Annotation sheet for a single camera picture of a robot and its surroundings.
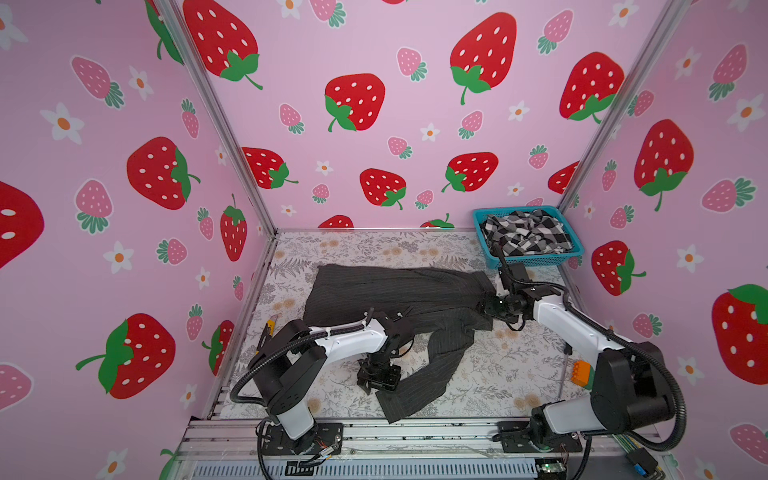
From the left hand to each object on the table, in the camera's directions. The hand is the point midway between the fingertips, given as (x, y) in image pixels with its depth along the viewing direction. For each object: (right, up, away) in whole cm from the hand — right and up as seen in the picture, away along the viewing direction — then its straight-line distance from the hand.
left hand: (385, 397), depth 79 cm
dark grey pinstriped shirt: (+19, +21, +15) cm, 32 cm away
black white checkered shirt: (+50, +47, +25) cm, 73 cm away
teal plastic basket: (+36, +54, +36) cm, 74 cm away
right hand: (+30, +23, +10) cm, 39 cm away
